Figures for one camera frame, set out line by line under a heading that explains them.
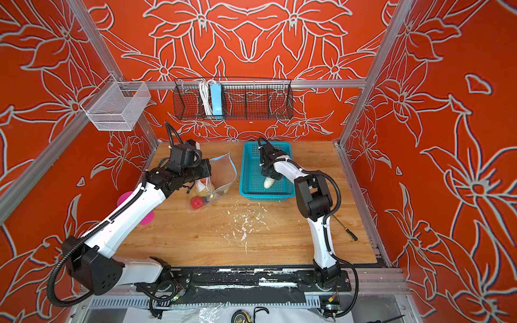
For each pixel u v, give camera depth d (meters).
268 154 0.81
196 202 0.88
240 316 0.64
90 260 0.38
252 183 1.01
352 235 0.83
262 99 0.98
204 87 0.87
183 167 0.57
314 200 0.56
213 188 0.76
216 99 0.89
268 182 0.97
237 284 0.73
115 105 0.92
